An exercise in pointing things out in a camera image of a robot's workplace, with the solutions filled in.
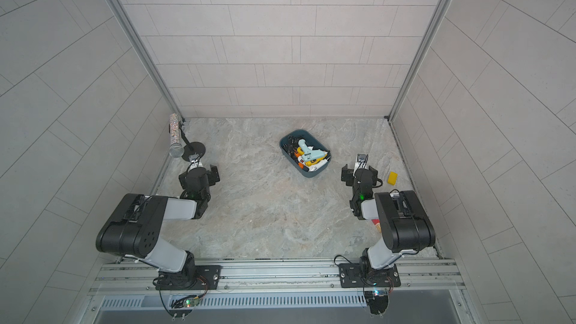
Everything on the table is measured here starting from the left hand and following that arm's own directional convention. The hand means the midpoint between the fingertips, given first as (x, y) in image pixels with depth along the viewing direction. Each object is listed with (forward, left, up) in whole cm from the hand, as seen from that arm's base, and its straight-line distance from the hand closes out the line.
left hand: (204, 164), depth 94 cm
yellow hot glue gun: (+1, -46, +2) cm, 46 cm away
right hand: (+1, -65, +1) cm, 65 cm away
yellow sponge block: (-4, -80, -3) cm, 81 cm away
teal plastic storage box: (+10, -36, +2) cm, 37 cm away
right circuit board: (-46, -65, -4) cm, 79 cm away
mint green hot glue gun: (+2, -45, +6) cm, 45 cm away
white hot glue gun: (-1, -46, 0) cm, 46 cm away
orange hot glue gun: (+3, -41, +1) cm, 41 cm away
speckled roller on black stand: (-3, +3, +16) cm, 17 cm away
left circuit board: (-47, -6, -3) cm, 48 cm away
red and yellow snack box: (-23, -69, -2) cm, 73 cm away
